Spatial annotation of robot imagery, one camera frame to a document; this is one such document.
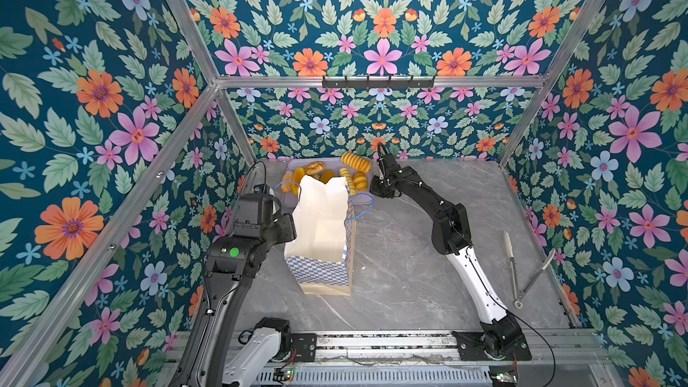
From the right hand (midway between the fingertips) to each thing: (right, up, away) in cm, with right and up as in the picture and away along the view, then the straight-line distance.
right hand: (372, 188), depth 109 cm
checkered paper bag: (-18, -24, -17) cm, 34 cm away
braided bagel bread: (-24, +9, +3) cm, 26 cm away
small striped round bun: (-5, +3, -1) cm, 6 cm away
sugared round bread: (-34, +3, -2) cm, 35 cm away
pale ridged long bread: (-11, +6, -1) cm, 13 cm away
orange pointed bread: (-19, +5, 0) cm, 19 cm away
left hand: (-24, -6, -40) cm, 47 cm away
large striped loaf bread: (-6, +11, +6) cm, 14 cm away
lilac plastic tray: (-4, -4, -2) cm, 6 cm away
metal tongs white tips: (+45, -33, -28) cm, 62 cm away
